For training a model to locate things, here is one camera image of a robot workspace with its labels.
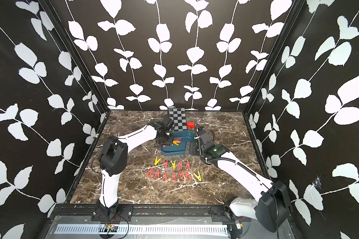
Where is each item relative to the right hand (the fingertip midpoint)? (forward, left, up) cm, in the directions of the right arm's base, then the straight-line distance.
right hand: (191, 144), depth 82 cm
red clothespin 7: (-12, +10, -16) cm, 22 cm away
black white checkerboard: (+35, +9, -13) cm, 39 cm away
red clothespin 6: (-12, +15, -16) cm, 25 cm away
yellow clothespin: (-3, +21, -16) cm, 27 cm away
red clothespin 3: (-5, +6, -15) cm, 17 cm away
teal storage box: (+8, +9, -18) cm, 21 cm away
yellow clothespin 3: (-13, -5, -16) cm, 21 cm away
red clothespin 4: (-10, +24, -16) cm, 31 cm away
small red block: (+28, 0, -16) cm, 32 cm away
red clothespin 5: (-11, +20, -16) cm, 27 cm away
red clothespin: (+7, +17, -14) cm, 23 cm away
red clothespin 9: (-11, +2, -16) cm, 20 cm away
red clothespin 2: (-5, +15, -16) cm, 22 cm away
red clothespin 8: (-12, +5, -16) cm, 21 cm away
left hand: (+9, +13, -10) cm, 19 cm away
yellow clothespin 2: (-5, +11, -16) cm, 20 cm away
